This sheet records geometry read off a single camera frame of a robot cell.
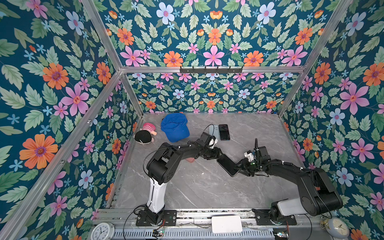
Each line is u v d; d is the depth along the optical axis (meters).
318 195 0.44
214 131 1.13
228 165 0.91
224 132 1.08
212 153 0.84
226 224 0.68
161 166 0.52
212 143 0.85
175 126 1.06
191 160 0.94
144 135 0.98
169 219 0.73
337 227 0.68
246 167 0.79
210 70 0.93
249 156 0.86
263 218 0.73
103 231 0.68
